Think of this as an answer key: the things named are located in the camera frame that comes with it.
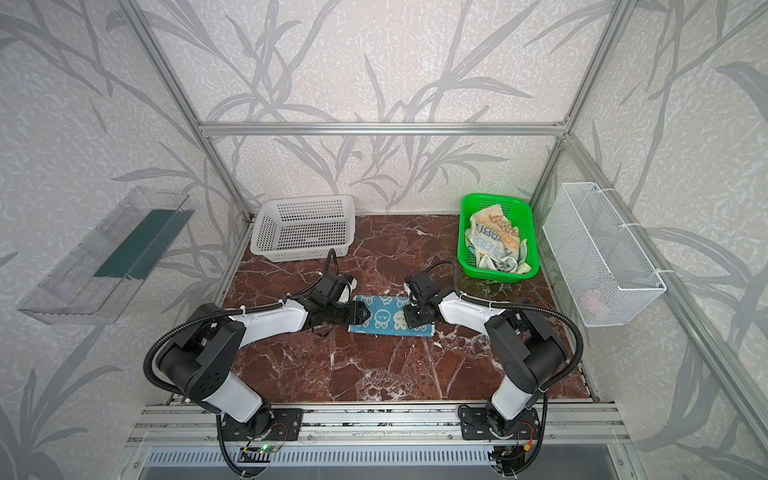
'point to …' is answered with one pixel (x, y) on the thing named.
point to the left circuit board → (256, 454)
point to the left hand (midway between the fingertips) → (367, 307)
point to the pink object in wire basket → (592, 302)
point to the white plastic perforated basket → (306, 228)
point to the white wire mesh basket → (606, 280)
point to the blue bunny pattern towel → (387, 318)
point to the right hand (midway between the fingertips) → (411, 307)
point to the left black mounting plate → (267, 424)
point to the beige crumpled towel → (494, 241)
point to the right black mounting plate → (482, 422)
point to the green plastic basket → (522, 213)
